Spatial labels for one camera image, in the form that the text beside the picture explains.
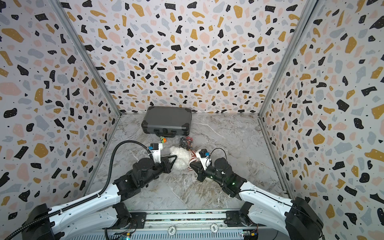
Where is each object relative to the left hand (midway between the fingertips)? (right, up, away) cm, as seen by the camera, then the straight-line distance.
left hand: (179, 155), depth 72 cm
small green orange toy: (-16, +5, +31) cm, 35 cm away
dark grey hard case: (-14, +17, +33) cm, 40 cm away
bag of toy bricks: (0, +3, +30) cm, 30 cm away
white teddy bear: (+2, -1, +2) cm, 3 cm away
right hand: (+5, -4, 0) cm, 6 cm away
